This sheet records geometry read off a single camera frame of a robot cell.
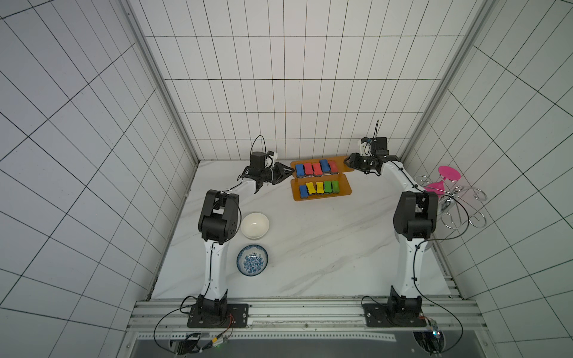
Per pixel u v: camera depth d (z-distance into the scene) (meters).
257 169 0.83
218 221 0.59
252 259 0.85
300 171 0.95
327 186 1.07
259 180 0.81
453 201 0.70
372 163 0.78
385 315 0.72
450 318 0.65
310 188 1.04
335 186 1.07
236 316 0.73
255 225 0.92
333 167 0.96
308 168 0.96
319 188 1.04
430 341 0.69
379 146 0.82
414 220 0.58
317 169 0.95
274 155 0.96
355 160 0.90
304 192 1.04
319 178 1.01
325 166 0.96
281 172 0.90
